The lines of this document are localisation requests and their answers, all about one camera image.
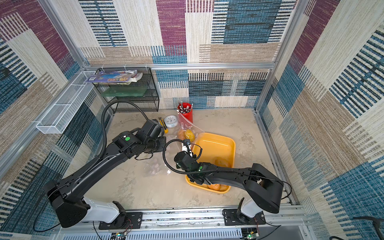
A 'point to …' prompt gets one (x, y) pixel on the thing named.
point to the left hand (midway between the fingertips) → (166, 144)
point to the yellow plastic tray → (219, 150)
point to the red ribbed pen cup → (185, 113)
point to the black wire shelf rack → (150, 103)
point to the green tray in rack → (124, 91)
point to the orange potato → (181, 135)
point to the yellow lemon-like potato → (189, 135)
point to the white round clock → (171, 121)
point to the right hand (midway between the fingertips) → (183, 155)
